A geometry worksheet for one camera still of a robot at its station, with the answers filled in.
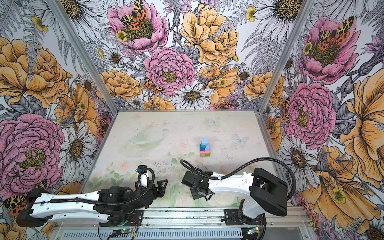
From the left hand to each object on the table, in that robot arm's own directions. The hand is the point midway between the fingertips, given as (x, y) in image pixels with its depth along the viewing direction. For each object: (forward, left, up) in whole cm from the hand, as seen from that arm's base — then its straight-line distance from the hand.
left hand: (158, 185), depth 74 cm
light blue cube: (+24, -26, -4) cm, 35 cm away
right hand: (-3, -21, -11) cm, 24 cm away
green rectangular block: (+21, -26, -10) cm, 35 cm away
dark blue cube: (+23, -22, -5) cm, 32 cm away
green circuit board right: (-18, -45, -12) cm, 49 cm away
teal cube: (+23, -23, -3) cm, 33 cm away
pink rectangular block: (+22, -23, -8) cm, 33 cm away
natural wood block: (+21, -23, -10) cm, 32 cm away
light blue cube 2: (+24, -24, 0) cm, 34 cm away
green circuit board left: (-17, +15, -12) cm, 25 cm away
